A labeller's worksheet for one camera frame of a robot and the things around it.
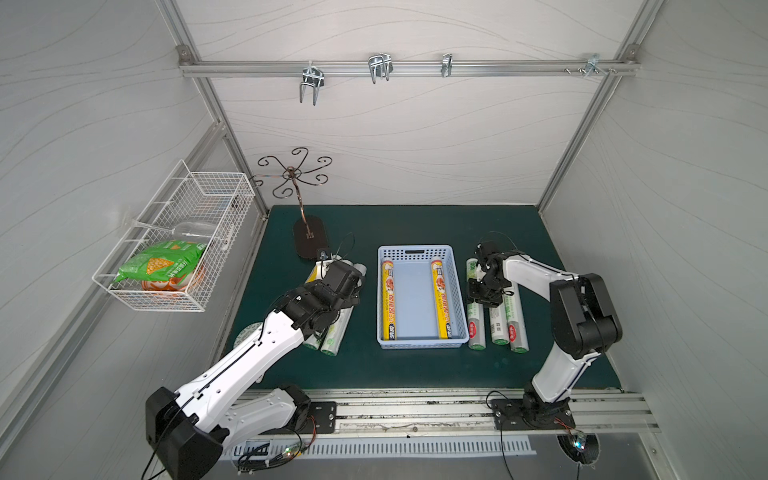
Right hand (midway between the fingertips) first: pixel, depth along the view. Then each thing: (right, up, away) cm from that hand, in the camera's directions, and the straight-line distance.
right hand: (474, 299), depth 94 cm
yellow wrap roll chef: (-11, 0, -3) cm, 11 cm away
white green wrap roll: (-48, -9, -11) cm, 50 cm away
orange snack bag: (-73, +10, -34) cm, 81 cm away
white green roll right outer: (+10, -5, -8) cm, 14 cm away
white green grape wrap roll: (-1, -3, -6) cm, 7 cm away
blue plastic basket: (-19, -6, -8) cm, 22 cm away
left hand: (-41, +7, -17) cm, 45 cm away
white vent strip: (-56, -31, -24) cm, 68 cm away
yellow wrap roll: (-28, +1, -3) cm, 28 cm away
